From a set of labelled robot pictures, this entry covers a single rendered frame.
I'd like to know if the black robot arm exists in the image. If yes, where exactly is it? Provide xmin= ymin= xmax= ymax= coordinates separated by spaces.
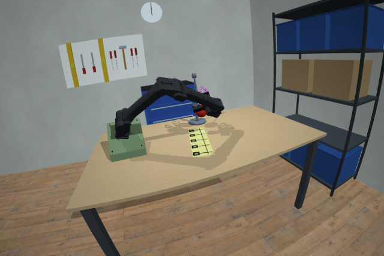
xmin=115 ymin=77 xmax=224 ymax=139

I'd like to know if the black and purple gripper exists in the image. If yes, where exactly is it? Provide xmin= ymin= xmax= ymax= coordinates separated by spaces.
xmin=199 ymin=86 xmax=210 ymax=96

